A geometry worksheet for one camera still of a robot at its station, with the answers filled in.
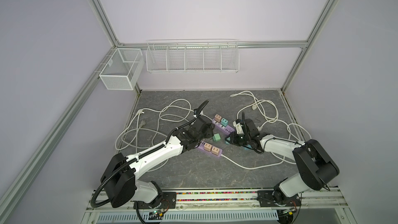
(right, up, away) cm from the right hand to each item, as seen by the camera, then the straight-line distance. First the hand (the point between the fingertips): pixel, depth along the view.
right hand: (226, 140), depth 90 cm
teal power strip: (0, +2, -5) cm, 5 cm away
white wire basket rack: (-22, +52, +9) cm, 58 cm away
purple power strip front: (-15, -3, -2) cm, 16 cm away
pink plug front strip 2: (-7, -4, -7) cm, 11 cm away
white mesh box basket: (-65, +43, +7) cm, 78 cm away
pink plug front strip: (-11, -2, -6) cm, 13 cm away
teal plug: (-1, +10, +4) cm, 11 cm away
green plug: (-6, +1, +3) cm, 7 cm away
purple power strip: (+1, +5, +6) cm, 8 cm away
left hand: (-11, +8, -10) cm, 16 cm away
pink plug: (-5, +13, +6) cm, 15 cm away
